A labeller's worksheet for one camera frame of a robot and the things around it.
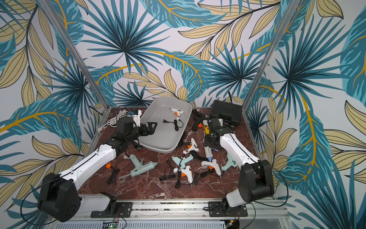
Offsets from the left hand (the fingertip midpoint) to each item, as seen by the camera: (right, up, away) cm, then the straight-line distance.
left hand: (150, 125), depth 82 cm
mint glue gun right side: (+48, -24, +6) cm, 54 cm away
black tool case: (+55, +9, +29) cm, 63 cm away
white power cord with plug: (-34, +2, +25) cm, 43 cm away
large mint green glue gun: (-7, -25, +2) cm, 26 cm away
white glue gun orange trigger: (+20, -28, +4) cm, 35 cm away
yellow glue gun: (+36, -4, +22) cm, 42 cm away
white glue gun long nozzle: (+37, -24, +6) cm, 44 cm away
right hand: (+35, -11, +6) cm, 38 cm away
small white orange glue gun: (+14, +9, +32) cm, 36 cm away
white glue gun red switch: (+25, -15, +13) cm, 32 cm away
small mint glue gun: (+18, -23, +6) cm, 30 cm away
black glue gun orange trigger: (+30, +2, +27) cm, 40 cm away
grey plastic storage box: (+9, +7, +31) cm, 33 cm away
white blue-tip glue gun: (+35, -18, +9) cm, 40 cm away
